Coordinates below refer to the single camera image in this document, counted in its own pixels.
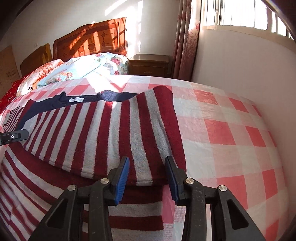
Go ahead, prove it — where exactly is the pink floral pillow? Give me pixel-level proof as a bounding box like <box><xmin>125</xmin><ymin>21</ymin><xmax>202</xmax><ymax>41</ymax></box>
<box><xmin>16</xmin><ymin>59</ymin><xmax>65</xmax><ymax>97</ymax></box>

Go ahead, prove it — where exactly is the pink floral curtain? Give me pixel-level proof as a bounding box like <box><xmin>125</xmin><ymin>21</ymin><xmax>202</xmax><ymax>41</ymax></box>
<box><xmin>171</xmin><ymin>0</ymin><xmax>202</xmax><ymax>81</ymax></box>

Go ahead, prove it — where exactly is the pink white checkered bed sheet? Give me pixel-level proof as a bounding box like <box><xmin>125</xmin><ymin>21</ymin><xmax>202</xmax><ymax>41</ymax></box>
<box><xmin>1</xmin><ymin>76</ymin><xmax>288</xmax><ymax>240</ymax></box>

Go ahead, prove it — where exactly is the dark brown wooden headboard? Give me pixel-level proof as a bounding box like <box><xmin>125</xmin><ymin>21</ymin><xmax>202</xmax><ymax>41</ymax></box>
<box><xmin>20</xmin><ymin>43</ymin><xmax>53</xmax><ymax>77</ymax></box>

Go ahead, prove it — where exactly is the light wooden wardrobe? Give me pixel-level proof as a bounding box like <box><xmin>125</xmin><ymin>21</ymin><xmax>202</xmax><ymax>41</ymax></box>
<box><xmin>0</xmin><ymin>45</ymin><xmax>20</xmax><ymax>97</ymax></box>

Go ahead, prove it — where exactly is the red grey striped navy sweater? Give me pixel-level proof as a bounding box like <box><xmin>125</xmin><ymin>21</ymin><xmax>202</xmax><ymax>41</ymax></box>
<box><xmin>1</xmin><ymin>86</ymin><xmax>186</xmax><ymax>240</ymax></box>

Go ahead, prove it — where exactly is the carved orange wooden headboard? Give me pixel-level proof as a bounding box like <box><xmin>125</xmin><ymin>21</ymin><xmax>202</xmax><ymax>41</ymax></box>
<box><xmin>53</xmin><ymin>17</ymin><xmax>127</xmax><ymax>62</ymax></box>

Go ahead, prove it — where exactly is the wooden nightstand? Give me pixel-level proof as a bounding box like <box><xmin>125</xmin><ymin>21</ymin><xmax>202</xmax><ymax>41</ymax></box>
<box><xmin>128</xmin><ymin>53</ymin><xmax>170</xmax><ymax>77</ymax></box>

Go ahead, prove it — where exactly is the window with metal bars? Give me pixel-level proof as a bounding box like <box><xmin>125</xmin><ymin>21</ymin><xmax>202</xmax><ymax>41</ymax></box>
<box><xmin>201</xmin><ymin>0</ymin><xmax>294</xmax><ymax>39</ymax></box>

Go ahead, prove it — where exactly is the light blue floral quilt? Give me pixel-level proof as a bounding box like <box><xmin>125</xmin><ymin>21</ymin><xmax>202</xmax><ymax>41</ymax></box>
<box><xmin>37</xmin><ymin>52</ymin><xmax>129</xmax><ymax>88</ymax></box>

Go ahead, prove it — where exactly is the red floral bedspread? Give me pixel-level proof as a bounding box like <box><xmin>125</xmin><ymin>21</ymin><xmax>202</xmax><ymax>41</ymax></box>
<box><xmin>0</xmin><ymin>78</ymin><xmax>25</xmax><ymax>113</ymax></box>

